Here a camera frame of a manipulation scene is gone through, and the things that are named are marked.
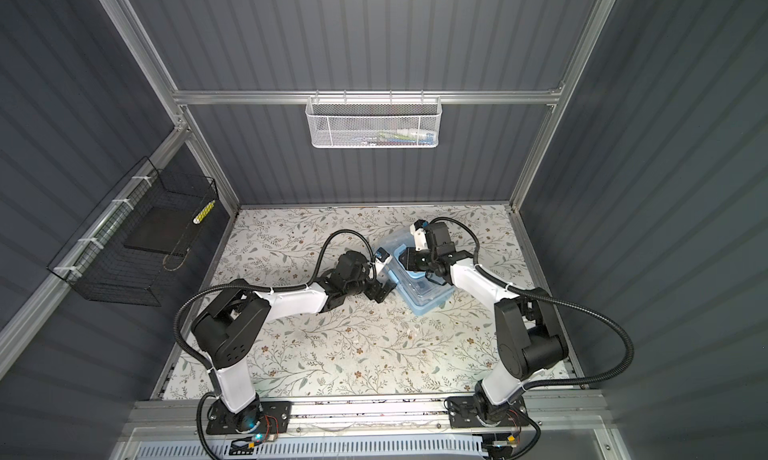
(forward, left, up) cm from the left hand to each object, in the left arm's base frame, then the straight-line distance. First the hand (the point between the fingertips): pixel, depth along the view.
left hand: (386, 274), depth 92 cm
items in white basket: (+34, -6, +27) cm, 44 cm away
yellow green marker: (+9, +50, +20) cm, 54 cm away
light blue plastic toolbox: (-8, -8, +2) cm, 11 cm away
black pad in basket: (+3, +57, +21) cm, 61 cm away
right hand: (+2, -6, +4) cm, 7 cm away
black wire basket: (-10, +64, +24) cm, 69 cm away
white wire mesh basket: (+66, +2, +15) cm, 67 cm away
